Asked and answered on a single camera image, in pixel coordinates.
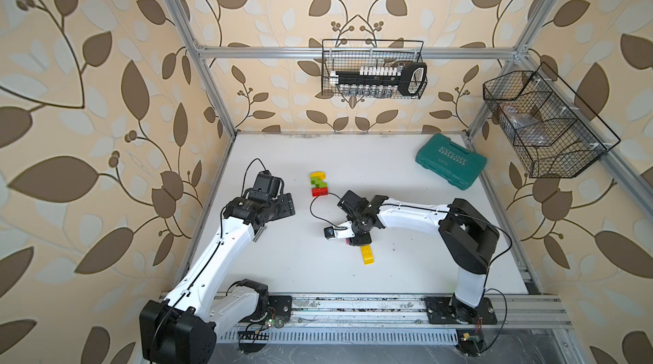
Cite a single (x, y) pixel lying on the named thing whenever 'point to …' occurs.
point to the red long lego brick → (316, 191)
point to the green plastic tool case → (454, 163)
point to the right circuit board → (470, 341)
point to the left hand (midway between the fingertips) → (279, 203)
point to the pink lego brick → (347, 241)
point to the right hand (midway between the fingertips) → (351, 231)
